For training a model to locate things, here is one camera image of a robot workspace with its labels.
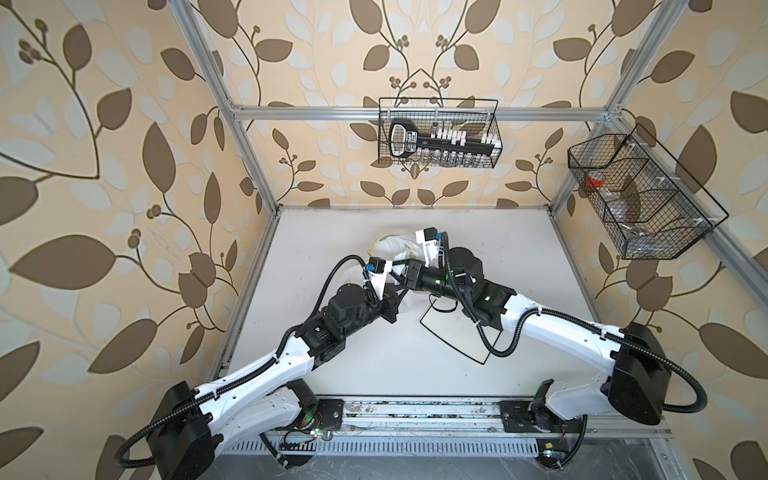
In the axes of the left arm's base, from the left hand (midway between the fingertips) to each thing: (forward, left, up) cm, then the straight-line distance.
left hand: (411, 285), depth 71 cm
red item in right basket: (+35, -55, +5) cm, 65 cm away
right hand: (+2, +6, +4) cm, 7 cm away
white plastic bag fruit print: (+13, +7, -2) cm, 14 cm away
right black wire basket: (+18, -59, +9) cm, 62 cm away
